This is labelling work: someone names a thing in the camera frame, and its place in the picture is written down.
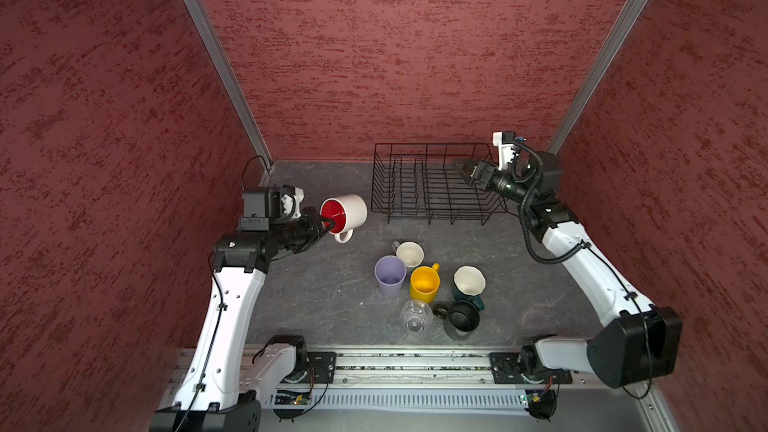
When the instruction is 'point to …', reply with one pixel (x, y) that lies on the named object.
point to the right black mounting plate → (507, 369)
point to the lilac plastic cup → (390, 272)
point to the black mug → (461, 318)
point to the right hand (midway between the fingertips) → (456, 169)
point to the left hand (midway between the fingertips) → (335, 230)
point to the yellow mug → (424, 283)
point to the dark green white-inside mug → (469, 282)
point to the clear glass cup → (417, 316)
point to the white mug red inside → (349, 213)
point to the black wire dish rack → (422, 180)
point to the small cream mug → (411, 252)
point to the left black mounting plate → (324, 363)
